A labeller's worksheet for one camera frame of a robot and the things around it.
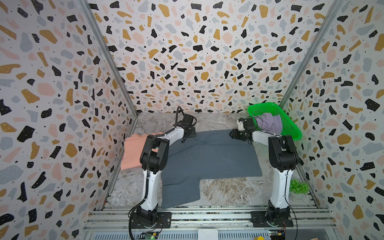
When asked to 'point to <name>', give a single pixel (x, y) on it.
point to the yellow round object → (260, 238)
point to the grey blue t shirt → (208, 155)
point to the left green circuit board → (148, 235)
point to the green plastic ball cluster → (298, 187)
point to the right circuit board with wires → (276, 235)
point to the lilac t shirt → (267, 122)
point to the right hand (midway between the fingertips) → (231, 130)
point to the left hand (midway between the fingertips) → (192, 129)
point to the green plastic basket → (290, 129)
